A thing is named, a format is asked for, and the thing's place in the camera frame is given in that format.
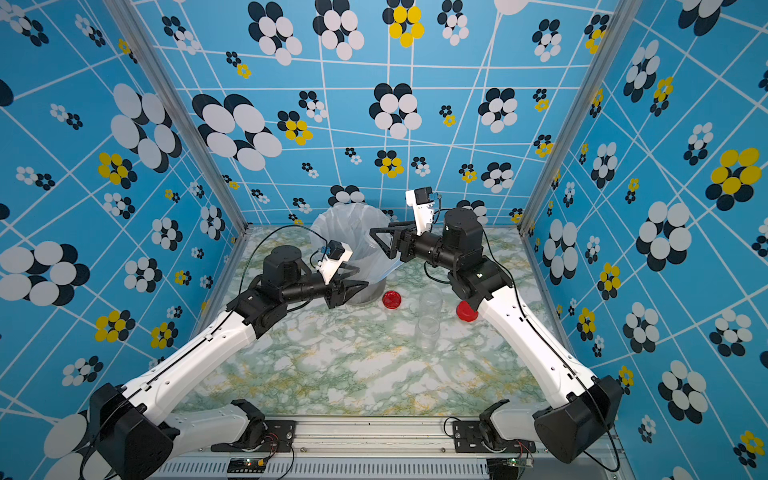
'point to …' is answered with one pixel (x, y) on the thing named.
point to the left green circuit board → (246, 465)
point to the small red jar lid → (391, 299)
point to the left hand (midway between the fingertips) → (365, 272)
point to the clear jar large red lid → (427, 333)
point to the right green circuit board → (507, 468)
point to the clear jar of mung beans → (431, 303)
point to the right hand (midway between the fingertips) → (385, 227)
